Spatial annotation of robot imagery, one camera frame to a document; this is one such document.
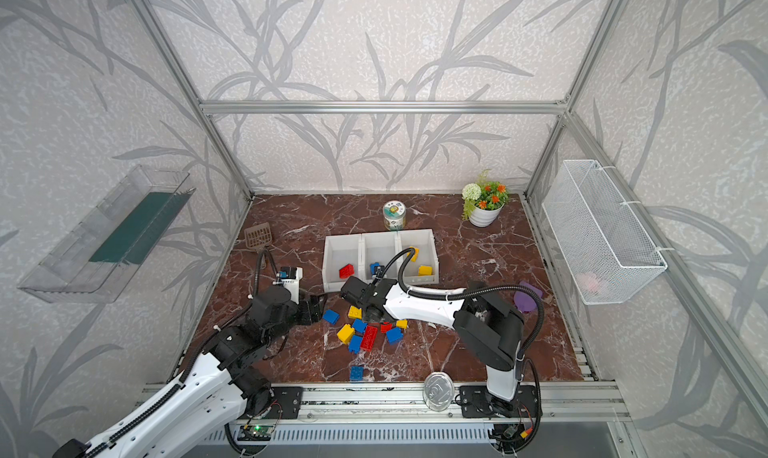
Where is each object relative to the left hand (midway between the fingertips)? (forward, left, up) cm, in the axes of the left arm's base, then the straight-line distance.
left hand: (323, 288), depth 80 cm
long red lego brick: (-9, -12, -11) cm, 19 cm away
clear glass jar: (-23, -30, -7) cm, 39 cm away
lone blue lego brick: (-19, -10, -11) cm, 24 cm away
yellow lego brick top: (-3, -8, -11) cm, 14 cm away
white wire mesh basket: (-2, -63, +23) cm, 67 cm away
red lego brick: (+11, -3, -12) cm, 17 cm away
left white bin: (+17, -1, -14) cm, 22 cm away
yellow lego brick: (-9, -6, -11) cm, 15 cm away
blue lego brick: (+14, -11, -13) cm, 22 cm away
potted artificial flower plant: (+33, -49, -1) cm, 60 cm away
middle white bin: (+21, -14, -13) cm, 28 cm away
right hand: (0, -14, -10) cm, 17 cm away
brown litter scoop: (+27, +31, -15) cm, 44 cm away
